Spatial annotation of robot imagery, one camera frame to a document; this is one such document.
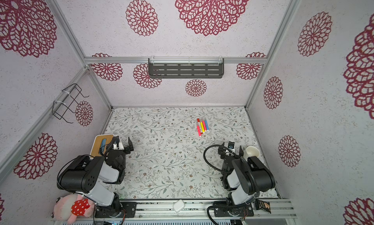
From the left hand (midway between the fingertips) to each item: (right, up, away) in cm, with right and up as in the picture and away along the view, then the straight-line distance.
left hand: (121, 141), depth 90 cm
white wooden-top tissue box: (-17, -1, +2) cm, 17 cm away
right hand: (+69, -1, -4) cm, 69 cm away
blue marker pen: (+55, +13, +22) cm, 61 cm away
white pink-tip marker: (+50, +13, +22) cm, 56 cm away
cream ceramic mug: (+82, -6, +1) cm, 82 cm away
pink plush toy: (-16, -28, -21) cm, 39 cm away
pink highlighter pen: (+50, +6, +16) cm, 52 cm away
